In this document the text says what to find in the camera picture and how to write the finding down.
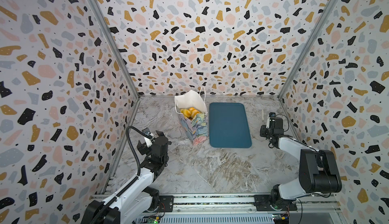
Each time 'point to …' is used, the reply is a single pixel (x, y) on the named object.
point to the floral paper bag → (197, 128)
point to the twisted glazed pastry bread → (186, 112)
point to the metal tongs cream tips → (263, 116)
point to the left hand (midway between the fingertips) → (149, 134)
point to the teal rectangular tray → (229, 126)
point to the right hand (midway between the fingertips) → (265, 124)
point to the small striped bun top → (193, 112)
